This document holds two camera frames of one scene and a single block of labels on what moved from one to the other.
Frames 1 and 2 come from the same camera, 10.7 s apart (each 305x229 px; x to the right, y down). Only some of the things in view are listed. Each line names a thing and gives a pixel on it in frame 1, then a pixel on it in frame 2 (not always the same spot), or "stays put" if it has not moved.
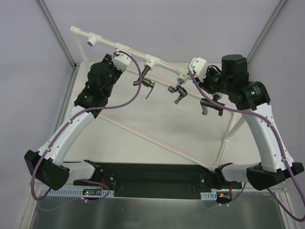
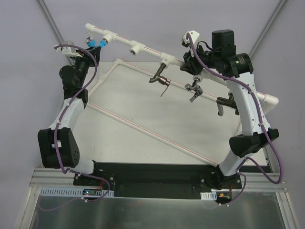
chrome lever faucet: [179, 88] to [198, 89]
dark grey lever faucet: [145, 81] to [161, 80]
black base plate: [158, 181] stays put
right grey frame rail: [276, 11] stays put
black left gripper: [107, 60] to [94, 52]
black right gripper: [212, 104] to [188, 66]
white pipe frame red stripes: [152, 59] to [136, 46]
